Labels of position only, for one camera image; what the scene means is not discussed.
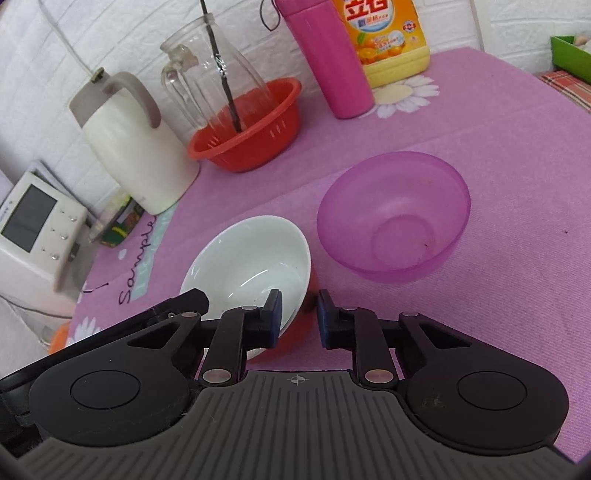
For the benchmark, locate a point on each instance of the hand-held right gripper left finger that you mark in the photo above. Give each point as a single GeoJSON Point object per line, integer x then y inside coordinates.
{"type": "Point", "coordinates": [275, 318]}

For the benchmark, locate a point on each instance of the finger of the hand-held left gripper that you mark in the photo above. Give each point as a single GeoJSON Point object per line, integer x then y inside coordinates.
{"type": "Point", "coordinates": [184, 302]}

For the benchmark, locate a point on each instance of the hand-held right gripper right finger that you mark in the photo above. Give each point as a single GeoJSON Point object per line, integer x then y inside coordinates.
{"type": "Point", "coordinates": [325, 323]}

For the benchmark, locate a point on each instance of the red bowl with white inside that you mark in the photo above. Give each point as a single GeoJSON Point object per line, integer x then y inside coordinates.
{"type": "Point", "coordinates": [249, 263]}

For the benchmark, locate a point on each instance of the purple translucent plastic bowl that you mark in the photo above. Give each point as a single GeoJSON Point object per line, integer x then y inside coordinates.
{"type": "Point", "coordinates": [392, 221]}

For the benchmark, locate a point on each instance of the white water dispenser with screen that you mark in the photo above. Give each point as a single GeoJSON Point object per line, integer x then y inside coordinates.
{"type": "Point", "coordinates": [27, 258]}

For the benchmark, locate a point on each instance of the cream thermal carafe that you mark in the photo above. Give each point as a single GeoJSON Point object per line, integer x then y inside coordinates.
{"type": "Point", "coordinates": [134, 157]}

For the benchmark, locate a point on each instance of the red plastic colander basket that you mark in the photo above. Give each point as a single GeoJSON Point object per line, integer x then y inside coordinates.
{"type": "Point", "coordinates": [249, 147]}

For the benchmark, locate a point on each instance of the clear glass pitcher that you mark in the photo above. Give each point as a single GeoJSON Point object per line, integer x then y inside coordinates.
{"type": "Point", "coordinates": [198, 92]}

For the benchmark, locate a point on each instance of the pink floral tablecloth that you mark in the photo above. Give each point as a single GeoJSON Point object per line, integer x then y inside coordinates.
{"type": "Point", "coordinates": [508, 184]}

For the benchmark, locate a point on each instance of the black stirring stick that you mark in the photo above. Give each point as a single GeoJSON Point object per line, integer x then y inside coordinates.
{"type": "Point", "coordinates": [221, 74]}

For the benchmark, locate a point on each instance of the pink thermos bottle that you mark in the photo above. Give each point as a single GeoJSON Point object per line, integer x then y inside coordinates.
{"type": "Point", "coordinates": [332, 60]}

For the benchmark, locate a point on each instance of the yellow dish soap bottle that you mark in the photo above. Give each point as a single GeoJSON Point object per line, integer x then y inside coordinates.
{"type": "Point", "coordinates": [392, 50]}

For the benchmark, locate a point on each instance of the red plaid cloth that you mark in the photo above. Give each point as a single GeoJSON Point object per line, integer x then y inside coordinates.
{"type": "Point", "coordinates": [568, 90]}

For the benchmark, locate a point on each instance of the green box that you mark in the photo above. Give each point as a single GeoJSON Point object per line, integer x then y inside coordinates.
{"type": "Point", "coordinates": [572, 57]}

